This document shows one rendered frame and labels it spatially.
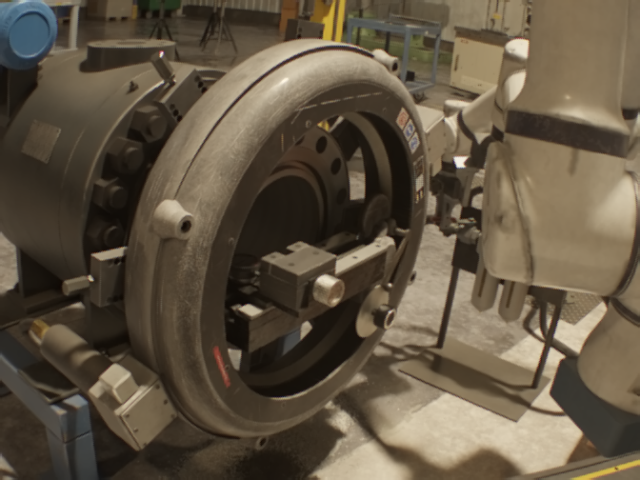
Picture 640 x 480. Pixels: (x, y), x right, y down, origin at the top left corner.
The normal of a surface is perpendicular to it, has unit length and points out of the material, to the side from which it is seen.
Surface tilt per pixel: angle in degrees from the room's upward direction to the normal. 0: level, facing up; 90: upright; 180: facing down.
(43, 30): 90
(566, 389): 90
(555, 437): 0
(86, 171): 66
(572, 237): 86
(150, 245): 73
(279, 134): 90
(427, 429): 0
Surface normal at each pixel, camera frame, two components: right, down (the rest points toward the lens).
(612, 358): -0.82, -0.29
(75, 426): 0.78, 0.31
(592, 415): -0.96, 0.00
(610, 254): -0.14, 0.35
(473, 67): -0.81, 0.14
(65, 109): -0.37, -0.47
